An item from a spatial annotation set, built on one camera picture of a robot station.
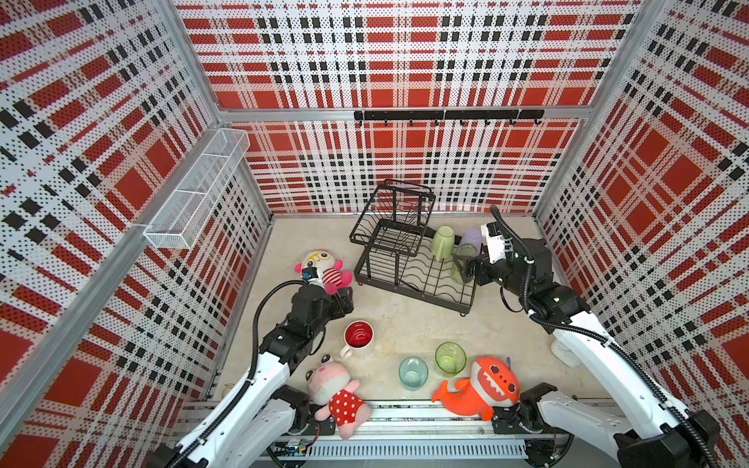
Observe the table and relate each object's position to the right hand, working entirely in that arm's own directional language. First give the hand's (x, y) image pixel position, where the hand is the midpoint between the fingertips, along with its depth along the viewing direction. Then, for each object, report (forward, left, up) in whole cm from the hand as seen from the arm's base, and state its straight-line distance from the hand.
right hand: (473, 253), depth 74 cm
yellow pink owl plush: (+9, +42, -20) cm, 48 cm away
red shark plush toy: (-27, -4, -19) cm, 33 cm away
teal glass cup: (-22, +16, -26) cm, 38 cm away
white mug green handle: (+18, +4, -17) cm, 25 cm away
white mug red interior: (-13, +32, -25) cm, 43 cm away
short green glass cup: (-18, +5, -27) cm, 33 cm away
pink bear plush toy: (-27, +37, -20) cm, 50 cm away
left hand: (-4, +35, -12) cm, 37 cm away
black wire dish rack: (+3, +20, -5) cm, 20 cm away
